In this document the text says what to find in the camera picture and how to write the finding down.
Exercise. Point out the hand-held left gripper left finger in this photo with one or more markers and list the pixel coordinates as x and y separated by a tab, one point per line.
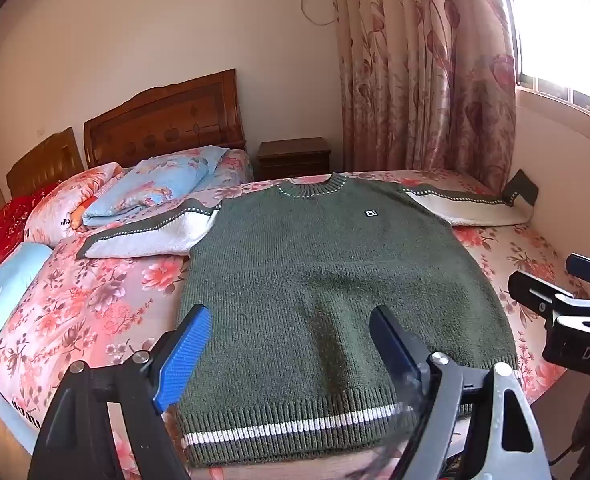
190	355

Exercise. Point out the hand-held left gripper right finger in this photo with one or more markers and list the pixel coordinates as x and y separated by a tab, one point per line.
395	350

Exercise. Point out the green knitted sweater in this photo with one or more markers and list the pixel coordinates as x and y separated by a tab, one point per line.
325	270

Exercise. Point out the bed with floral sheet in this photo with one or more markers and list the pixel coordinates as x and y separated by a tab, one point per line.
100	310

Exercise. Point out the blue floral folded quilt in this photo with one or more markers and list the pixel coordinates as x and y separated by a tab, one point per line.
150	185

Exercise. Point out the light blue pillow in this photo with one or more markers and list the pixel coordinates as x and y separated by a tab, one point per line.
10	285

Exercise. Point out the orange floral pillow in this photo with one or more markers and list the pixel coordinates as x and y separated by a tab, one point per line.
60	205

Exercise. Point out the dark wooden nightstand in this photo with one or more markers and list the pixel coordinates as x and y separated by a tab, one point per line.
292	160

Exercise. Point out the red blanket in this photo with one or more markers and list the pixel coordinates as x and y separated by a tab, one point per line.
0	230

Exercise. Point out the small wooden headboard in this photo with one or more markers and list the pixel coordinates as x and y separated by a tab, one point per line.
45	165

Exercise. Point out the large carved wooden headboard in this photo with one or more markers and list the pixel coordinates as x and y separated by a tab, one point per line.
175	115

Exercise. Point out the window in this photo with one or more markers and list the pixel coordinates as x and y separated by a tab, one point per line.
565	25

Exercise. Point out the floral pink curtain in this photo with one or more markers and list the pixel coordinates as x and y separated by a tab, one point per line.
415	70

